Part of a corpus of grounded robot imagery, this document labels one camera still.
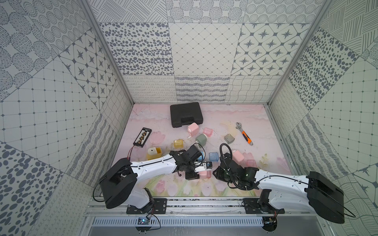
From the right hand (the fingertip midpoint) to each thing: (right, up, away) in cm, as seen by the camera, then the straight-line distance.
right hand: (214, 175), depth 82 cm
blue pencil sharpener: (-8, +15, -15) cm, 22 cm away
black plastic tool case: (-18, +36, +28) cm, 49 cm away
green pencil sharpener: (-7, +19, +10) cm, 22 cm away
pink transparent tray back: (-1, +23, +22) cm, 31 cm away
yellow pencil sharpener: (-36, +12, +4) cm, 38 cm away
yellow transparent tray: (-22, +15, +16) cm, 31 cm away
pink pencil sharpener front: (+14, +10, +3) cm, 18 cm away
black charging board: (-47, +19, +16) cm, 53 cm away
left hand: (-7, +2, -3) cm, 8 cm away
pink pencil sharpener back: (-12, +25, +16) cm, 32 cm away
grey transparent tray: (+13, +18, +18) cm, 28 cm away
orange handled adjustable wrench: (+24, +20, +19) cm, 37 cm away
